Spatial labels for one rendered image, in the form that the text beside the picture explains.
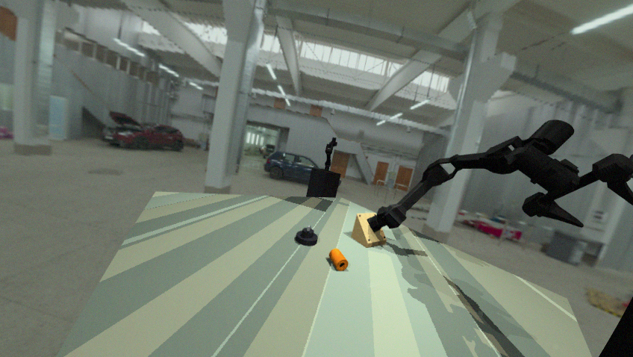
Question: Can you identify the orange cylinder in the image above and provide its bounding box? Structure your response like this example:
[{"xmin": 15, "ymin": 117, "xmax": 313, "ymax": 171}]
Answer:
[{"xmin": 329, "ymin": 249, "xmax": 349, "ymax": 271}]

